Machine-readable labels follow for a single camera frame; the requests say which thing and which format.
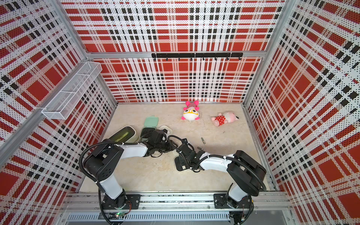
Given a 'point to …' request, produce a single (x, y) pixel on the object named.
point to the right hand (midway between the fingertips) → (186, 156)
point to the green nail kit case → (151, 122)
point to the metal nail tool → (203, 140)
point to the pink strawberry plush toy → (228, 116)
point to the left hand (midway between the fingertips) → (178, 146)
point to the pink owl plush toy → (191, 112)
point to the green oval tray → (123, 135)
